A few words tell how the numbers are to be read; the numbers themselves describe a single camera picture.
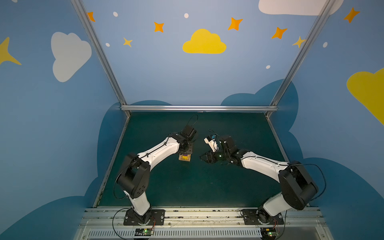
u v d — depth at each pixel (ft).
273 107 3.84
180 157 3.05
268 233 2.35
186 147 2.17
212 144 2.49
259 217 2.21
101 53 2.77
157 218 2.41
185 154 3.03
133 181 1.50
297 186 1.46
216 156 2.50
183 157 2.97
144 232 2.31
